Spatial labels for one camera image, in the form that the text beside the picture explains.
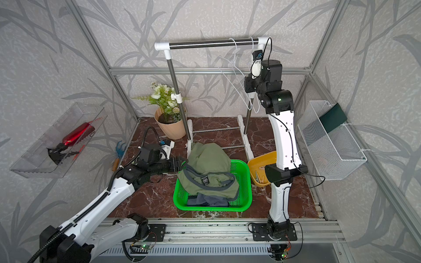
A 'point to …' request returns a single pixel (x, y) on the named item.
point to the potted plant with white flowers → (168, 115)
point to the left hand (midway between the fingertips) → (184, 161)
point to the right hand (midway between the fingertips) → (249, 73)
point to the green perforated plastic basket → (243, 201)
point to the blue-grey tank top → (202, 199)
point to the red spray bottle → (59, 153)
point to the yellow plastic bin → (257, 166)
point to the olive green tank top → (208, 171)
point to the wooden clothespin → (261, 181)
